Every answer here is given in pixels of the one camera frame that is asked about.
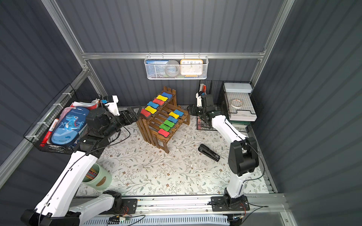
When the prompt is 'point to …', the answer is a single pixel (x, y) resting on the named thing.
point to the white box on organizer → (238, 87)
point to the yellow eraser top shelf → (151, 109)
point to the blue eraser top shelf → (152, 104)
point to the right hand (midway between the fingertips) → (195, 106)
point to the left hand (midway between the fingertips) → (136, 108)
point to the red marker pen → (49, 133)
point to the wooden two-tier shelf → (161, 117)
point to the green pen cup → (98, 178)
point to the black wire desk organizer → (231, 99)
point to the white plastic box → (242, 116)
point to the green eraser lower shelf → (164, 127)
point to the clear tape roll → (236, 103)
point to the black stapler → (209, 152)
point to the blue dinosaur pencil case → (72, 122)
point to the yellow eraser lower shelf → (176, 116)
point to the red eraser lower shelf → (163, 133)
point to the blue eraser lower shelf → (171, 118)
